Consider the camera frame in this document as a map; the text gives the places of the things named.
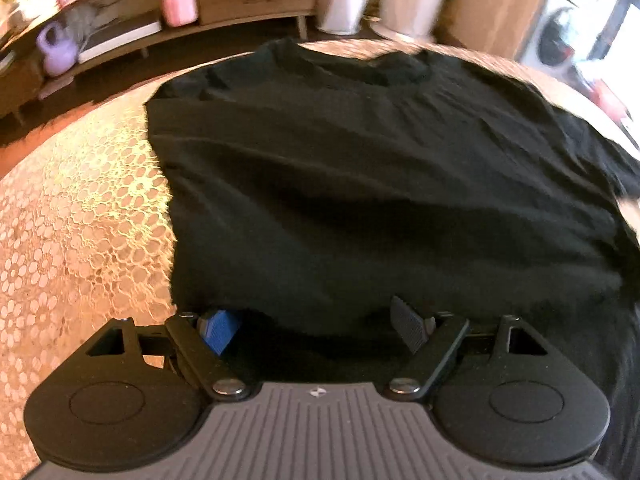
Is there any floral lace tablecloth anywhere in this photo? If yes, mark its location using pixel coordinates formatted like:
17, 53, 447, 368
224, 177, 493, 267
0, 35, 640, 468

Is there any beige tall container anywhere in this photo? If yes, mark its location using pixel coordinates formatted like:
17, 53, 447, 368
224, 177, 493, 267
377, 0, 451, 42

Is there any white flat board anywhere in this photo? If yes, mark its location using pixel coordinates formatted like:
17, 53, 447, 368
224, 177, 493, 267
77, 20, 164, 64

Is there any black t-shirt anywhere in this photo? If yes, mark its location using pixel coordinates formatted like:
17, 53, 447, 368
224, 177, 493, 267
142, 37, 640, 376

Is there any purple watering can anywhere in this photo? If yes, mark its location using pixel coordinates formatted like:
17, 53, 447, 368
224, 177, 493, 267
37, 22, 82, 79

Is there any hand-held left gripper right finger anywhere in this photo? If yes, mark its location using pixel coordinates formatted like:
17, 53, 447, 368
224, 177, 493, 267
387, 294, 549, 404

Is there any washing machine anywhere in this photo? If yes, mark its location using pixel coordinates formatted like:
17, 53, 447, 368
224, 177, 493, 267
520, 0, 597, 67

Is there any pink container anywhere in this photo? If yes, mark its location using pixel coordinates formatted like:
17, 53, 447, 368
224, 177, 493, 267
161, 0, 199, 29

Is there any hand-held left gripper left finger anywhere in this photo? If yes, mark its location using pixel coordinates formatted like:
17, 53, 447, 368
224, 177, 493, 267
84, 309, 253, 404

